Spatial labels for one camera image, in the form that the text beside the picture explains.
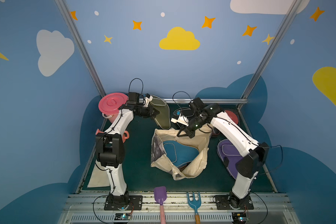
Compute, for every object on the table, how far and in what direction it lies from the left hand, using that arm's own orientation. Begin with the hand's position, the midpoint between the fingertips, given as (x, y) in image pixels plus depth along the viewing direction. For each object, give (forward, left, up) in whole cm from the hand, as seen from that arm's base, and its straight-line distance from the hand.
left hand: (160, 111), depth 88 cm
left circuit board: (-55, +17, -22) cm, 62 cm away
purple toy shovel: (-44, -2, -21) cm, 49 cm away
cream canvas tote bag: (-31, -1, -4) cm, 31 cm away
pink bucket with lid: (+8, +36, -3) cm, 38 cm away
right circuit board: (-54, -44, -22) cm, 73 cm away
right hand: (-18, -13, +1) cm, 22 cm away
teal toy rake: (-49, -21, -20) cm, 57 cm away
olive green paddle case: (-6, -2, -1) cm, 6 cm away
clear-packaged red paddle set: (+17, -60, -24) cm, 67 cm away
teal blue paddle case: (-20, -13, -19) cm, 31 cm away
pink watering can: (-9, +25, -17) cm, 31 cm away
